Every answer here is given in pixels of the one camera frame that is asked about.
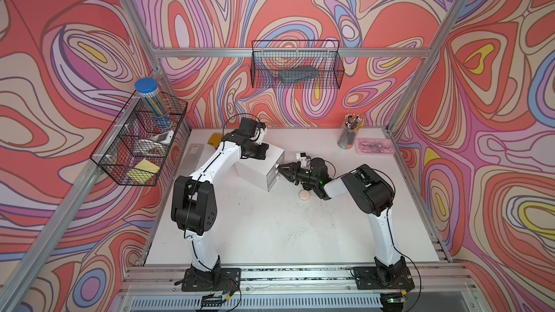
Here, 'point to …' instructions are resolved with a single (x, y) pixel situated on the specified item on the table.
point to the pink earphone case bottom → (304, 195)
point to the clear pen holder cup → (351, 125)
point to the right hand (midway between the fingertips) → (277, 173)
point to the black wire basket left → (134, 149)
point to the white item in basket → (165, 137)
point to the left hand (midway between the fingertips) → (266, 153)
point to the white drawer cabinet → (263, 173)
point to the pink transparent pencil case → (370, 146)
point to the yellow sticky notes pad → (143, 172)
